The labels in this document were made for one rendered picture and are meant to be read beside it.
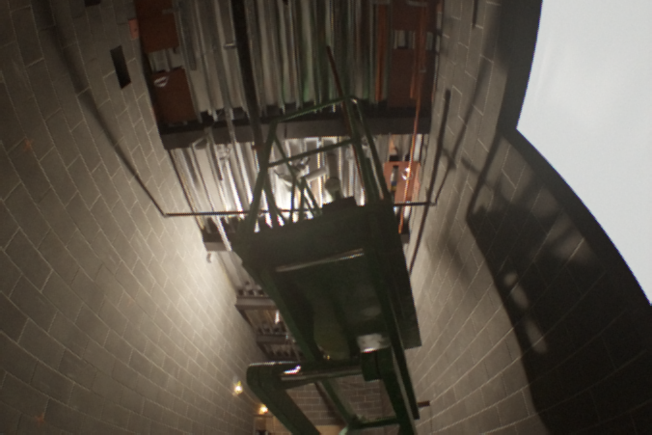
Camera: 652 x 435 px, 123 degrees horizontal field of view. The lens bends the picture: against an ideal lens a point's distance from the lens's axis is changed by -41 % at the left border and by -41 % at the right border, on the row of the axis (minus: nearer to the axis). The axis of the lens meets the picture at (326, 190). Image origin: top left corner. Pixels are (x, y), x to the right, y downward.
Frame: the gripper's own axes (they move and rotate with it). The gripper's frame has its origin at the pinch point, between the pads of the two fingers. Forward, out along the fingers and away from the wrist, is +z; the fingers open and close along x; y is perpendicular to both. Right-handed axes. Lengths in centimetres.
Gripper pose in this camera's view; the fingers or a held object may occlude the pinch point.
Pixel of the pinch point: (305, 159)
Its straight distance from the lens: 329.4
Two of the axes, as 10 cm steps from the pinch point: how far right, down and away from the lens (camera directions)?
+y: 5.7, 6.1, 5.5
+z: 5.1, -7.9, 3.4
